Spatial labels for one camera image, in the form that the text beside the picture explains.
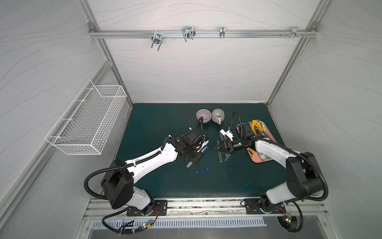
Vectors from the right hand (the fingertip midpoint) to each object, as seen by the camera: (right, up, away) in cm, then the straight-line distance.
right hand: (217, 150), depth 82 cm
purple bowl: (-4, +21, +27) cm, 35 cm away
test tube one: (-15, -7, -3) cm, 17 cm away
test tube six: (+3, -5, +11) cm, 12 cm away
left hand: (-10, -2, -2) cm, 11 cm away
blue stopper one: (-11, -13, +2) cm, 17 cm away
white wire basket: (-64, +14, -14) cm, 67 cm away
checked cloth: (+38, +12, +23) cm, 46 cm away
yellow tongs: (+31, +14, +22) cm, 40 cm away
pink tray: (+32, +8, +21) cm, 39 cm away
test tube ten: (+8, -5, +9) cm, 13 cm away
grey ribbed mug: (+5, +20, +28) cm, 35 cm away
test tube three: (-6, +2, -2) cm, 7 cm away
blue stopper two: (-5, -12, +4) cm, 14 cm away
